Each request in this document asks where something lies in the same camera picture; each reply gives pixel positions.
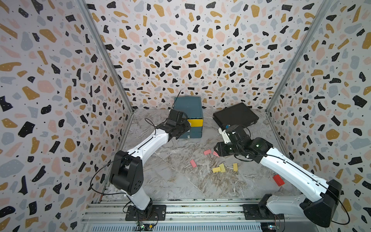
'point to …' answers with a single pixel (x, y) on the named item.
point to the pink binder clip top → (206, 152)
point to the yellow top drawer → (196, 123)
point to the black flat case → (238, 114)
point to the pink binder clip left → (192, 163)
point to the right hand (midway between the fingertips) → (216, 148)
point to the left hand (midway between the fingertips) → (191, 124)
